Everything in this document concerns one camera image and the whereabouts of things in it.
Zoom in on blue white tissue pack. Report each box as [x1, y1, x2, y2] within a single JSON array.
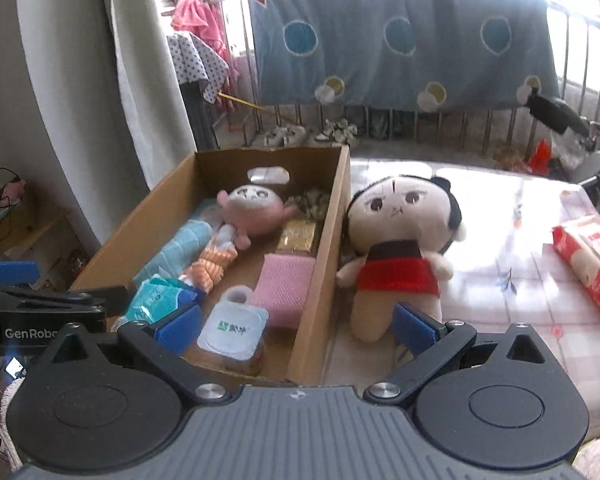
[[111, 274, 206, 332]]

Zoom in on white yogurt cup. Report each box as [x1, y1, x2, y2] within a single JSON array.
[[197, 285, 268, 376]]

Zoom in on orange white striped cloth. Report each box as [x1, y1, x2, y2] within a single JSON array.
[[178, 224, 238, 294]]

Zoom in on teal microfiber towel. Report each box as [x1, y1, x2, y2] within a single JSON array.
[[133, 219, 213, 287]]

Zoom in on cream doll red shirt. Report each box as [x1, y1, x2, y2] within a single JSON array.
[[336, 176, 465, 342]]

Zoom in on pink knitted sponge cloth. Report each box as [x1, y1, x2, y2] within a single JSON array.
[[248, 254, 315, 330]]

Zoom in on pink panda plush toy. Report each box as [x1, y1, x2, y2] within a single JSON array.
[[216, 184, 300, 252]]

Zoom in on cardboard box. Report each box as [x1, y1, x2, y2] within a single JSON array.
[[69, 144, 352, 387]]

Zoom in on brown bag with pink item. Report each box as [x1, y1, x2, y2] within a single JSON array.
[[0, 167, 38, 256]]

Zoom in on floral plastic tablecloth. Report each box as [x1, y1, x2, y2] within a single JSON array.
[[351, 158, 600, 438]]

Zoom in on yellow packaged item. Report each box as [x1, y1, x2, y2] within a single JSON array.
[[276, 219, 318, 256]]

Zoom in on grey green fuzzy item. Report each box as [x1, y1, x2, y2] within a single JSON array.
[[287, 188, 330, 222]]

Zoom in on red white wet wipes pack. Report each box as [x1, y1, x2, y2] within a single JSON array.
[[552, 216, 600, 312]]

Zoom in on beige sneakers pair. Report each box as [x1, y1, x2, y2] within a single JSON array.
[[314, 118, 358, 148]]

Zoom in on white platform shoes pair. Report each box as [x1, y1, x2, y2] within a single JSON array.
[[264, 125, 308, 148]]

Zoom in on stroller with black wheels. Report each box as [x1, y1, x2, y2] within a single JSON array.
[[518, 84, 600, 205]]

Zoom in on yellow broom stick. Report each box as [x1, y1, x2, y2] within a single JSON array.
[[216, 91, 297, 124]]

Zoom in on polka dot cloth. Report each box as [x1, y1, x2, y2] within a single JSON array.
[[166, 32, 230, 104]]

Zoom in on blue quilt with circles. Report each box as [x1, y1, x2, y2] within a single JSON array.
[[248, 0, 560, 113]]

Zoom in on white curtain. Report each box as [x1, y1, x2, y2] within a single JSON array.
[[16, 0, 196, 244]]

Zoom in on pink hanging garment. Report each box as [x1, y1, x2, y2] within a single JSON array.
[[170, 0, 234, 92]]

